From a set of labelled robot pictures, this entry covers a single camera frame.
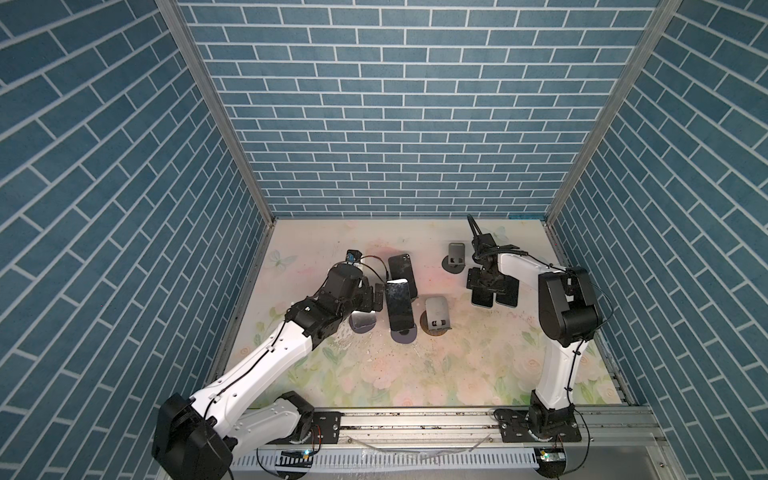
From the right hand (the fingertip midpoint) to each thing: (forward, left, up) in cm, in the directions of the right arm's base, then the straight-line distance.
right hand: (480, 283), depth 101 cm
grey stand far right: (+5, +9, +4) cm, 11 cm away
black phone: (-16, +26, +10) cm, 32 cm away
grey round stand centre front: (-21, +25, 0) cm, 32 cm away
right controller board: (-48, -14, -6) cm, 50 cm away
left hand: (-15, +34, +18) cm, 42 cm away
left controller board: (-53, +47, -3) cm, 71 cm away
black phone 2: (-3, +27, +11) cm, 29 cm away
